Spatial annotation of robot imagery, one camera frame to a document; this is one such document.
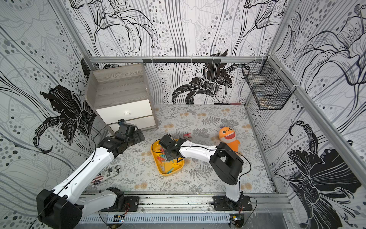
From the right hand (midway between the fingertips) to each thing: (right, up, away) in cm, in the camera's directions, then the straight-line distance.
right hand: (173, 152), depth 89 cm
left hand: (-20, +10, -8) cm, 23 cm away
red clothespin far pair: (+10, +10, +11) cm, 18 cm away
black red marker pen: (+50, +35, +33) cm, 69 cm away
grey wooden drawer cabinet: (-31, +36, -6) cm, 48 cm away
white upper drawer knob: (-27, +25, -6) cm, 37 cm away
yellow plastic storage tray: (-4, -8, -4) cm, 10 cm away
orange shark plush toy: (+36, +11, +1) cm, 37 cm away
